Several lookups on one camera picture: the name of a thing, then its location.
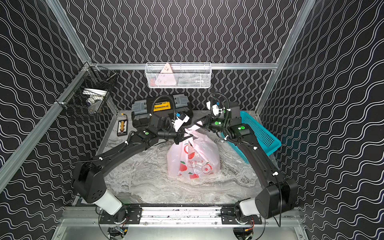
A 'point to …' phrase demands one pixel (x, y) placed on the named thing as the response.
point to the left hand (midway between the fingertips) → (191, 131)
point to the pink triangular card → (166, 77)
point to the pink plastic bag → (196, 157)
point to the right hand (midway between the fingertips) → (194, 121)
